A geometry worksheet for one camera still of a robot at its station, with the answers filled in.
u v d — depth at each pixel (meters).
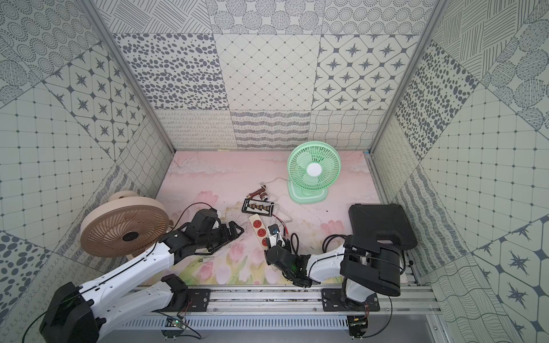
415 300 0.75
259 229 0.88
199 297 0.75
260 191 1.01
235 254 0.86
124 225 0.64
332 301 0.73
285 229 0.91
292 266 0.64
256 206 0.98
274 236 0.72
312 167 0.84
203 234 0.63
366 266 0.45
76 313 0.39
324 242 0.88
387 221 0.88
